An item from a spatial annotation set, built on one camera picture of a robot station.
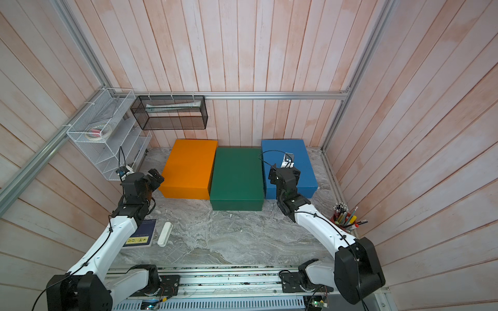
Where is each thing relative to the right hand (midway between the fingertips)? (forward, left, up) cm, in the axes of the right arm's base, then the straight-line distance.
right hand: (282, 164), depth 83 cm
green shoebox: (-1, +21, -12) cm, 24 cm away
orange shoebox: (+1, +43, -6) cm, 44 cm away
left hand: (-6, +57, -2) cm, 57 cm away
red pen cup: (-20, -26, -13) cm, 35 cm away
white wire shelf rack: (+7, +69, +6) cm, 70 cm away
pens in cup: (-17, -22, -6) cm, 29 cm away
